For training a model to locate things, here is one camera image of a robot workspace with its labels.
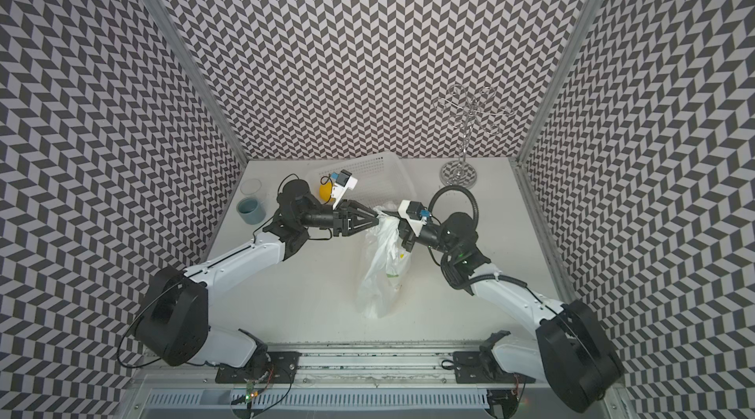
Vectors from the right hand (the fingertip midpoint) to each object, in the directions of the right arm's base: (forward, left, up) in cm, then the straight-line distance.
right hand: (383, 218), depth 72 cm
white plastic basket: (+32, +3, -24) cm, 40 cm away
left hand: (-2, +1, +1) cm, 3 cm away
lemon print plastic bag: (-11, -1, -3) cm, 11 cm away
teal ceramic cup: (+17, +47, -21) cm, 54 cm away
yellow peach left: (+3, +13, +7) cm, 15 cm away
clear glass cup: (+26, +48, -19) cm, 57 cm away
